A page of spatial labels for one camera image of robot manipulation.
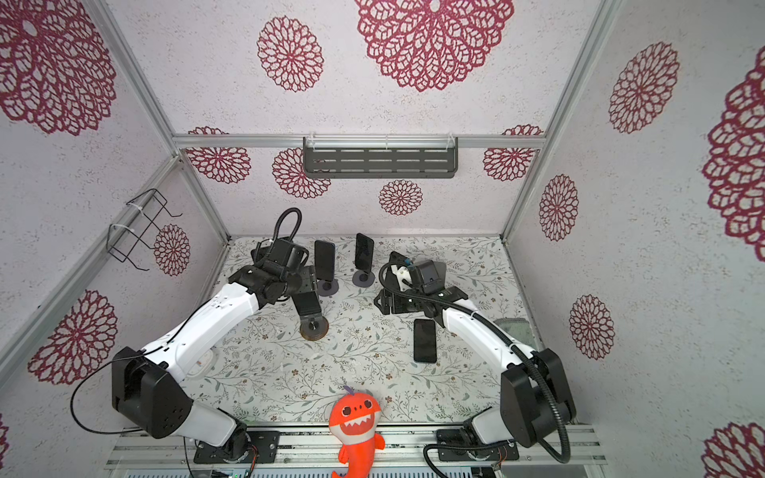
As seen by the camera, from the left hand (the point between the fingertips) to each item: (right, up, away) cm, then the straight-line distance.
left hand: (305, 279), depth 84 cm
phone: (0, -7, +1) cm, 7 cm away
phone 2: (+3, +7, +11) cm, 13 cm away
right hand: (+22, -5, 0) cm, 23 cm away
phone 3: (+15, +8, +29) cm, 33 cm away
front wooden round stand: (0, -16, +11) cm, 19 cm away
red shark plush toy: (+15, -33, -14) cm, 39 cm away
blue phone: (+35, -19, +8) cm, 41 cm away
